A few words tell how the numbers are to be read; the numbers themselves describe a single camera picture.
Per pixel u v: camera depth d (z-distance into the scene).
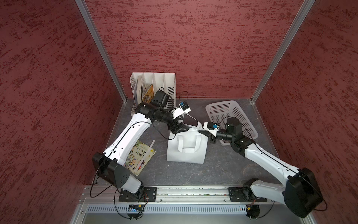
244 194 0.71
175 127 0.62
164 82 0.98
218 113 1.10
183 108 0.61
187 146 0.74
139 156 0.88
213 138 0.67
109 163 0.40
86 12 0.73
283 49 0.88
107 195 0.71
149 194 0.74
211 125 0.62
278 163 0.47
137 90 0.93
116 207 0.71
